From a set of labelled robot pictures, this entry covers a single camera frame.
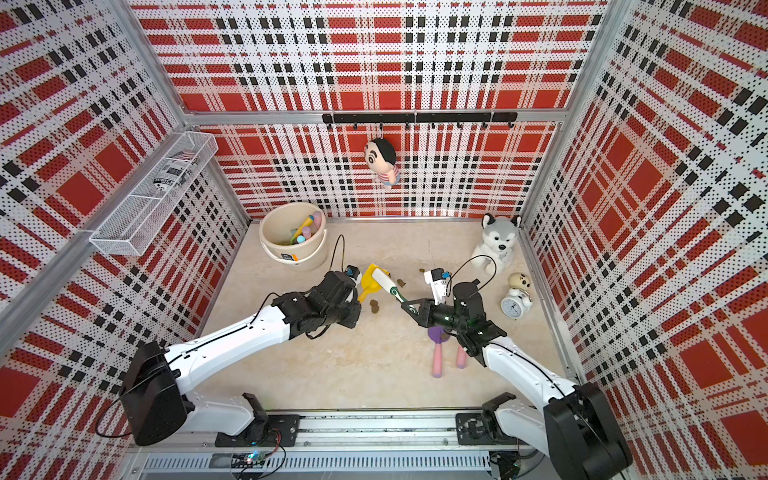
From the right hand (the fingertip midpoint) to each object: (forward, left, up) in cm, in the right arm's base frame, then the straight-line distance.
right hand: (409, 305), depth 79 cm
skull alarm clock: (+7, -34, -9) cm, 36 cm away
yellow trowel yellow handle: (+8, +12, -2) cm, 15 cm away
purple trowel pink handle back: (+31, +30, +1) cm, 43 cm away
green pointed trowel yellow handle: (+31, +38, -4) cm, 49 cm away
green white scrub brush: (+9, +9, -1) cm, 13 cm away
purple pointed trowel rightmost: (-9, -15, -14) cm, 22 cm away
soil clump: (+22, -5, -16) cm, 28 cm away
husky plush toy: (+23, -29, +1) cm, 37 cm away
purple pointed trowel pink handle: (-3, -9, -16) cm, 18 cm away
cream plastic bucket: (+33, +45, -2) cm, 55 cm away
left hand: (+1, +14, -3) cm, 14 cm away
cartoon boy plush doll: (+41, +8, +18) cm, 46 cm away
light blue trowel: (+23, +34, +1) cm, 42 cm away
